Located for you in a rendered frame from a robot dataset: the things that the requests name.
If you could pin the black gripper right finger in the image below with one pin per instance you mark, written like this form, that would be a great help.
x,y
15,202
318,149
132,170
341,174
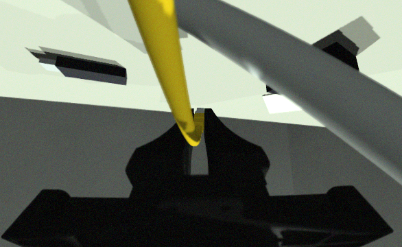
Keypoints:
x,y
229,154

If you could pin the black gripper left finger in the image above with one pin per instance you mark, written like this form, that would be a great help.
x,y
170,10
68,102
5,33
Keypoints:
x,y
168,155

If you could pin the grey cable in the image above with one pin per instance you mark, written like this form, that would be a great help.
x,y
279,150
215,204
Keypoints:
x,y
364,113

